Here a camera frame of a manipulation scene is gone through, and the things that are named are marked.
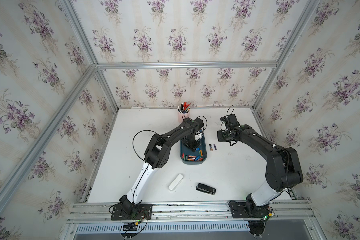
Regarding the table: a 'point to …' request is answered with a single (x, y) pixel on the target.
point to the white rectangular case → (176, 182)
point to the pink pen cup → (182, 116)
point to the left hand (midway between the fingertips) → (193, 150)
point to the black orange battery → (211, 148)
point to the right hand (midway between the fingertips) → (221, 136)
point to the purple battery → (215, 148)
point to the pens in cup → (184, 108)
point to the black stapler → (206, 188)
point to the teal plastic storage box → (199, 156)
